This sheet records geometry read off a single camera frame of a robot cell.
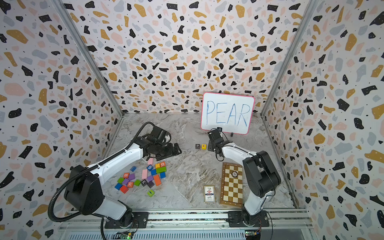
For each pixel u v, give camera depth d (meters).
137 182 0.86
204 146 1.00
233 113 1.03
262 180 0.47
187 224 0.73
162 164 0.92
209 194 0.82
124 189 0.82
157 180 0.87
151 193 0.81
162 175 0.90
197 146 1.00
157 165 0.92
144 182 0.85
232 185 0.83
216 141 0.74
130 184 0.84
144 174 0.88
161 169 0.91
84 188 0.43
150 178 0.88
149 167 0.90
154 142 0.65
